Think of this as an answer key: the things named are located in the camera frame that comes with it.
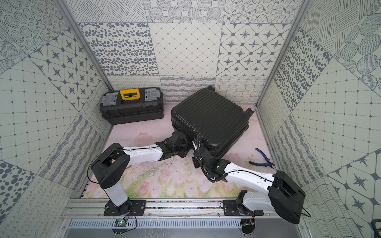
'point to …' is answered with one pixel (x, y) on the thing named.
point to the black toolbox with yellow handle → (132, 105)
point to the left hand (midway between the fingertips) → (200, 147)
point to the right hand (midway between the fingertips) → (196, 154)
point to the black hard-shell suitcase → (219, 123)
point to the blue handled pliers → (268, 163)
